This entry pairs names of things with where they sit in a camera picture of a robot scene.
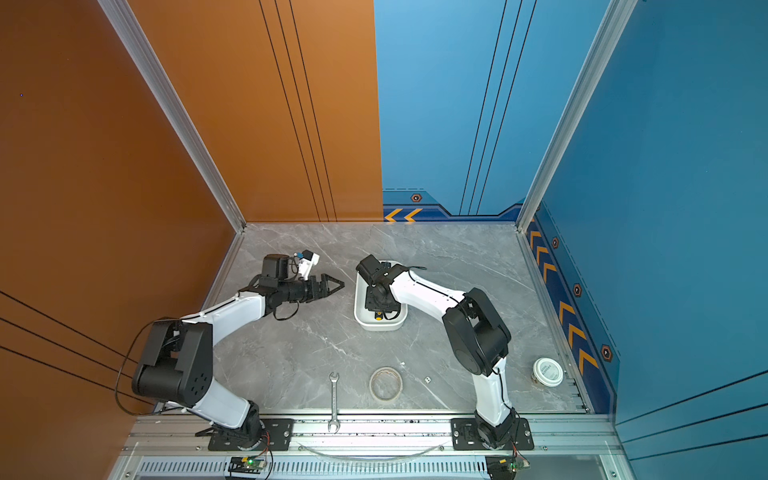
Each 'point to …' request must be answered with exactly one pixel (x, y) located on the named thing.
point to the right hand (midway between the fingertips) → (373, 306)
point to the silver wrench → (334, 423)
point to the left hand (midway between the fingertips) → (337, 285)
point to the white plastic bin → (377, 323)
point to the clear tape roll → (385, 384)
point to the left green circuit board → (242, 464)
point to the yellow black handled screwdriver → (378, 315)
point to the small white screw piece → (427, 379)
